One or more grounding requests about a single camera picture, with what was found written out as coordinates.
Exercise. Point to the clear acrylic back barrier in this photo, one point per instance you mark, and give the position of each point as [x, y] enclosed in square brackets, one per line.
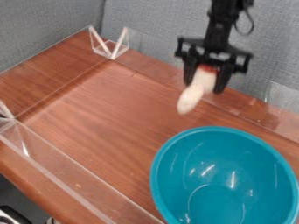
[275, 111]

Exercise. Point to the blue plastic bowl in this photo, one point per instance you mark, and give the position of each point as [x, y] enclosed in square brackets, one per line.
[217, 175]

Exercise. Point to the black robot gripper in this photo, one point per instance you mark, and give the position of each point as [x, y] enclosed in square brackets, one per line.
[227, 57]

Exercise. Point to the clear acrylic corner bracket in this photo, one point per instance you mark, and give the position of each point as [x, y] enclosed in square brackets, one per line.
[106, 48]

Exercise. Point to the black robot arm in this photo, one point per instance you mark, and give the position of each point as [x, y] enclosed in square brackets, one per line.
[223, 14]

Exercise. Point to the white mushroom with brown cap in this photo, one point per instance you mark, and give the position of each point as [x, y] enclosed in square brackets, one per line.
[201, 85]

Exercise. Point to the clear acrylic barrier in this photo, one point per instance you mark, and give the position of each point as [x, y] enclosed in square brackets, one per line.
[44, 49]
[74, 195]
[275, 111]

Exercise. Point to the clear acrylic left barrier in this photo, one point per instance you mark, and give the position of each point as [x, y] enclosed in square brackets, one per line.
[44, 49]

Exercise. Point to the clear acrylic front barrier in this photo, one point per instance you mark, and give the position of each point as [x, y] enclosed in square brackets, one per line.
[74, 195]

